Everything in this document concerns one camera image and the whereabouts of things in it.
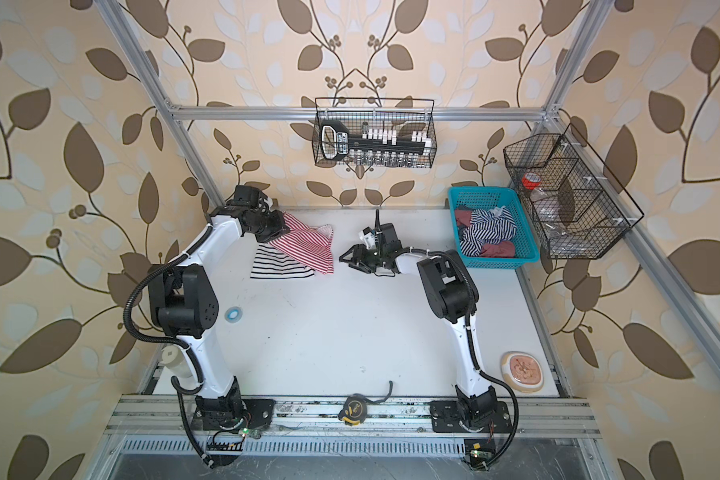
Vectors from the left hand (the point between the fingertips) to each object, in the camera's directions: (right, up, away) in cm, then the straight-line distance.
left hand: (289, 223), depth 93 cm
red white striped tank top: (+5, -7, +8) cm, 12 cm away
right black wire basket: (+83, +6, -11) cm, 84 cm away
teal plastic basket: (+71, +11, +22) cm, 75 cm away
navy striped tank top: (+68, -1, +14) cm, 69 cm away
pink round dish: (+66, -40, -15) cm, 79 cm away
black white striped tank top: (-8, -13, +8) cm, 18 cm away
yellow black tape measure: (+22, -47, -20) cm, 55 cm away
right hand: (+17, -13, +6) cm, 22 cm away
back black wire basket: (+36, +30, +1) cm, 47 cm away
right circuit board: (+52, -56, -23) cm, 80 cm away
